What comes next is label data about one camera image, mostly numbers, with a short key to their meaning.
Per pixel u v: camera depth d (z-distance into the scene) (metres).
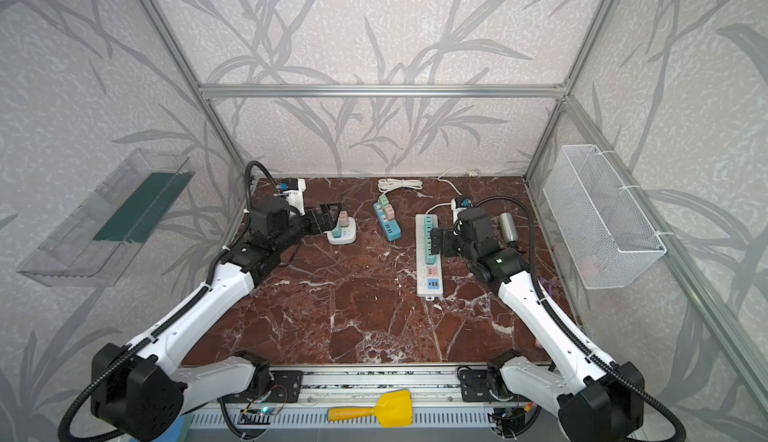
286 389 0.72
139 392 0.38
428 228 0.97
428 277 0.91
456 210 0.69
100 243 0.64
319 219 0.69
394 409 0.70
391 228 1.02
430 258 0.91
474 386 0.73
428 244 0.94
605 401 0.37
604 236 0.62
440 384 0.75
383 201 1.05
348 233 1.01
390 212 1.02
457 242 0.69
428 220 0.99
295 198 0.69
